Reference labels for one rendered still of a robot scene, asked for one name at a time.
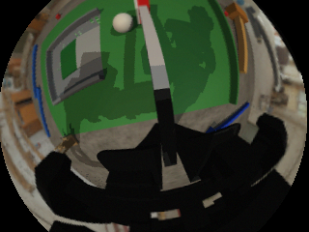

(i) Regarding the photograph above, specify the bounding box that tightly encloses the green flat mat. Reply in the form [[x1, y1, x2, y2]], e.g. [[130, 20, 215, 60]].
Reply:
[[40, 0, 232, 136]]

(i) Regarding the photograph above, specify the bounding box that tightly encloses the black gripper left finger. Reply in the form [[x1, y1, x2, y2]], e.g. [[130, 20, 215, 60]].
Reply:
[[97, 123, 163, 189]]

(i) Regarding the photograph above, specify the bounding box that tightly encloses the grey ball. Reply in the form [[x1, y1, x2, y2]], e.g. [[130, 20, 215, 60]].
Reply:
[[112, 12, 134, 34]]

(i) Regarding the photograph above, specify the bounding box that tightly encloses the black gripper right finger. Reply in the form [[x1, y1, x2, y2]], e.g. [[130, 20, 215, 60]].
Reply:
[[175, 124, 242, 183]]

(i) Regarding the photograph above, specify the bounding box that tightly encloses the red putter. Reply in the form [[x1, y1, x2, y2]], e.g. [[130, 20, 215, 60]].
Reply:
[[134, 0, 178, 166]]

